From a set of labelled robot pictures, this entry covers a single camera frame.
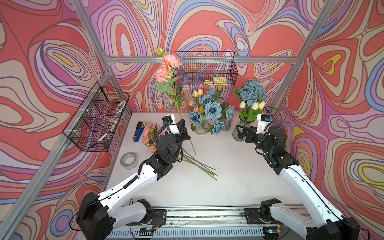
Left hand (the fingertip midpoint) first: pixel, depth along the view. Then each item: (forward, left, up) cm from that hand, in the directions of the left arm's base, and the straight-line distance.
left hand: (186, 120), depth 69 cm
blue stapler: (+20, +35, -31) cm, 51 cm away
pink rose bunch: (+9, +25, -24) cm, 35 cm away
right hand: (0, -29, -8) cm, 30 cm away
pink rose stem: (0, +2, -34) cm, 34 cm away
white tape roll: (-3, +37, -34) cm, 51 cm away
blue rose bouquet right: (+18, -36, 0) cm, 40 cm away
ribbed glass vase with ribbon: (-4, -25, -4) cm, 26 cm away
